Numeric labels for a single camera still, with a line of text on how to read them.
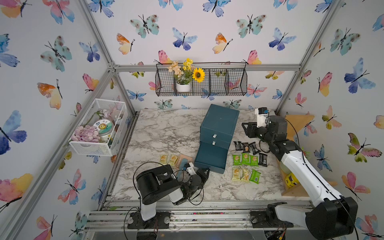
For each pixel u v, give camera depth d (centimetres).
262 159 93
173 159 93
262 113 67
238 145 99
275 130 59
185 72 85
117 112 78
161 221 74
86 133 60
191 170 82
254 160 93
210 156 90
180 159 94
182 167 89
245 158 94
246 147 98
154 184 48
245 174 87
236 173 88
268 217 67
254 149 97
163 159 93
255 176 87
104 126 66
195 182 68
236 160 93
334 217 39
